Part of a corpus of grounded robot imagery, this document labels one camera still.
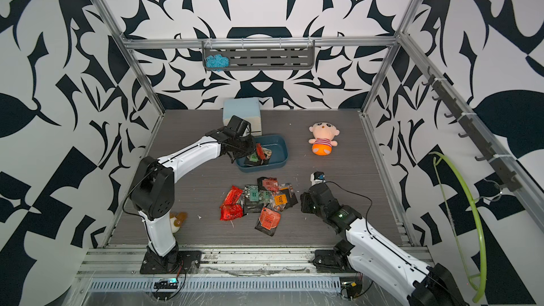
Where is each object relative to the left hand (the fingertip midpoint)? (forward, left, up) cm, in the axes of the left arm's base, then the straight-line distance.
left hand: (255, 144), depth 92 cm
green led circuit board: (-46, +31, -15) cm, 58 cm away
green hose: (-53, -54, +13) cm, 77 cm away
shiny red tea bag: (-24, +10, -10) cm, 27 cm away
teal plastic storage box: (+6, -10, -8) cm, 14 cm away
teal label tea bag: (-20, +1, -9) cm, 22 cm away
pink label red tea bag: (-13, -5, -10) cm, 17 cm away
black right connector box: (-50, -32, -13) cm, 60 cm away
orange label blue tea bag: (-20, -12, -10) cm, 26 cm away
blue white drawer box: (+18, +4, +3) cm, 19 cm away
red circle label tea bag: (-28, -5, -11) cm, 31 cm away
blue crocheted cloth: (+27, +15, +22) cm, 39 cm away
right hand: (-20, -17, -6) cm, 27 cm away
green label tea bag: (0, +1, -10) cm, 10 cm away
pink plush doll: (+8, -32, -5) cm, 34 cm away
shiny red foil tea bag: (-18, +10, -11) cm, 24 cm away
